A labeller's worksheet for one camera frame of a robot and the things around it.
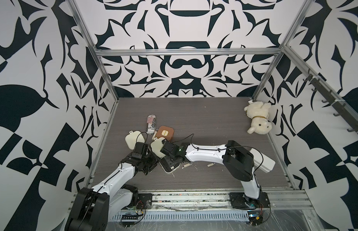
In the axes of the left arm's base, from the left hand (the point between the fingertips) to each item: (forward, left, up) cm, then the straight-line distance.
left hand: (159, 158), depth 87 cm
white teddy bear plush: (+28, -69, +6) cm, 74 cm away
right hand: (0, -5, 0) cm, 5 cm away
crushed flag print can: (+23, +6, +3) cm, 24 cm away
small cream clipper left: (-4, -16, -2) cm, 17 cm away
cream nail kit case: (-7, -6, +7) cm, 11 cm away
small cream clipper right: (-5, -29, -2) cm, 29 cm away
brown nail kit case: (+17, -4, +1) cm, 17 cm away
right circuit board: (-32, -48, -2) cm, 57 cm away
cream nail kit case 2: (+14, +17, +1) cm, 22 cm away
